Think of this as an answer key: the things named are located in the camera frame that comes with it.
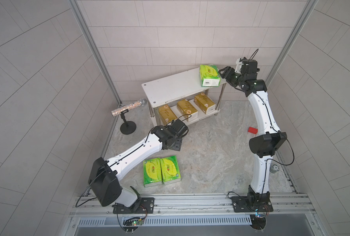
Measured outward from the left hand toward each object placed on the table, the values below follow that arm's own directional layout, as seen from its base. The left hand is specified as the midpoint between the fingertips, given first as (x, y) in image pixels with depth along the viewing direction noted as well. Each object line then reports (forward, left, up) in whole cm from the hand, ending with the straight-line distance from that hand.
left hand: (176, 143), depth 80 cm
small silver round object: (-10, -54, -8) cm, 56 cm away
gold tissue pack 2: (+23, -7, +2) cm, 24 cm away
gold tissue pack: (+19, +6, +1) cm, 20 cm away
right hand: (+31, -24, +26) cm, 47 cm away
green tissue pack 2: (-12, +3, -6) cm, 14 cm away
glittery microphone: (+25, +22, +7) cm, 34 cm away
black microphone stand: (+19, +33, -12) cm, 40 cm away
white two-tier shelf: (+20, +7, +20) cm, 29 cm away
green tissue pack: (-13, +12, -6) cm, 19 cm away
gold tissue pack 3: (+33, -18, 0) cm, 37 cm away
